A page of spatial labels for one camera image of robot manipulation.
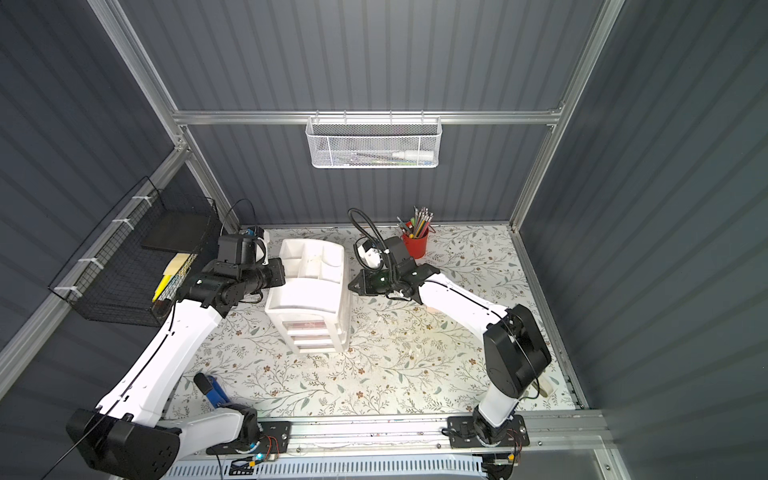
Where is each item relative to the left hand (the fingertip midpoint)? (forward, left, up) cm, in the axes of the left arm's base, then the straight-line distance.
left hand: (285, 268), depth 76 cm
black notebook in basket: (+10, +31, +4) cm, 32 cm away
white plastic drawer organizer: (-6, -7, -5) cm, 10 cm away
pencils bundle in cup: (+28, -36, -12) cm, 47 cm away
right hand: (-2, -17, -6) cm, 18 cm away
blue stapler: (-23, +20, -22) cm, 38 cm away
